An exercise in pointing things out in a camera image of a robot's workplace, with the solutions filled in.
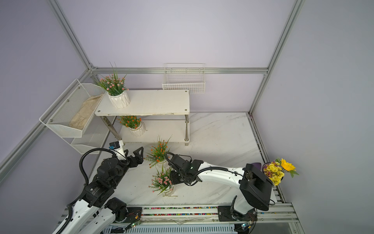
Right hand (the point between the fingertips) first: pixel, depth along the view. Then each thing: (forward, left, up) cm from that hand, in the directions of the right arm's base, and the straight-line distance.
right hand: (174, 181), depth 79 cm
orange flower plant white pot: (+13, +9, +9) cm, 18 cm away
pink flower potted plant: (-4, +5, +9) cm, 11 cm away
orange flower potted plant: (+31, +25, +14) cm, 42 cm away
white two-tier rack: (+59, +25, -9) cm, 64 cm away
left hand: (+10, +19, +15) cm, 26 cm away
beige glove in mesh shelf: (+25, +49, +25) cm, 61 cm away
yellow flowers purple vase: (-3, -47, +18) cm, 51 cm away
